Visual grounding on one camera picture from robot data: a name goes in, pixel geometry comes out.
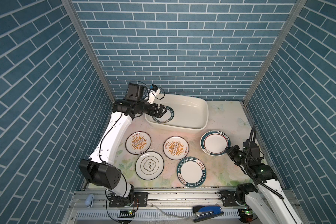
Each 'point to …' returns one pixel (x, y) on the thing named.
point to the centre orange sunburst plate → (176, 148)
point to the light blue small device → (89, 200)
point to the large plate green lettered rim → (191, 171)
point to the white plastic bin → (191, 113)
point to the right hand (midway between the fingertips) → (224, 145)
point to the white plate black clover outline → (149, 165)
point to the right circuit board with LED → (246, 215)
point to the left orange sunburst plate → (138, 143)
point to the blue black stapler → (204, 213)
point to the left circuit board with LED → (129, 213)
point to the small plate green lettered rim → (167, 117)
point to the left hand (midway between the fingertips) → (160, 107)
